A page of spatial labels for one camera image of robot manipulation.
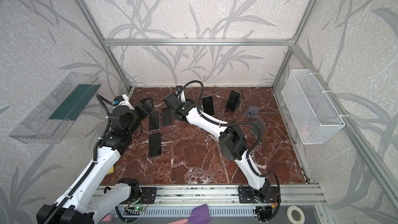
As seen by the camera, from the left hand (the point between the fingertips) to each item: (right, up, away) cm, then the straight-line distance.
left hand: (150, 96), depth 75 cm
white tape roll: (+68, -54, -6) cm, 87 cm away
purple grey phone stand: (+58, -10, +27) cm, 65 cm away
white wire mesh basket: (+71, -8, -13) cm, 73 cm away
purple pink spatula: (+25, -53, -7) cm, 59 cm away
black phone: (+1, -13, +27) cm, 30 cm away
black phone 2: (-5, -29, +19) cm, 35 cm away
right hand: (+13, 0, +16) cm, 20 cm away
